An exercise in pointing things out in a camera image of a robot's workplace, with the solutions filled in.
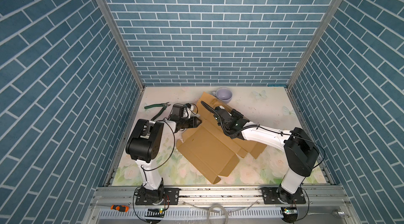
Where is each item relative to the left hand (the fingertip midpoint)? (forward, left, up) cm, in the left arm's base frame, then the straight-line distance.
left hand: (201, 122), depth 97 cm
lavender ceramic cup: (+23, -16, +1) cm, 28 cm away
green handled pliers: (+15, +26, -2) cm, 31 cm away
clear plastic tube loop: (-45, -11, -2) cm, 46 cm away
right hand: (-1, -21, +12) cm, 24 cm away
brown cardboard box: (-18, -9, -4) cm, 21 cm away
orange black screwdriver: (-44, +35, -2) cm, 57 cm away
